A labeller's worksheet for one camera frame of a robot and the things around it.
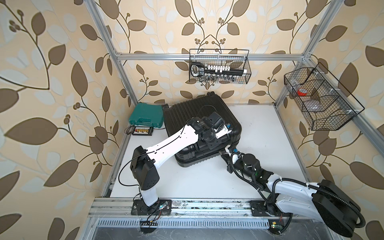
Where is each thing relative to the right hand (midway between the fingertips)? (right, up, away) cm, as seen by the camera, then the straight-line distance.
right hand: (221, 155), depth 83 cm
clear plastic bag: (+43, +27, -11) cm, 52 cm away
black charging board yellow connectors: (-52, +12, +20) cm, 57 cm away
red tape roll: (+44, +36, -2) cm, 56 cm away
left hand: (-5, +11, -5) cm, 13 cm away
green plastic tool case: (-51, +24, +26) cm, 62 cm away
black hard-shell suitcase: (-25, +23, +3) cm, 35 cm away
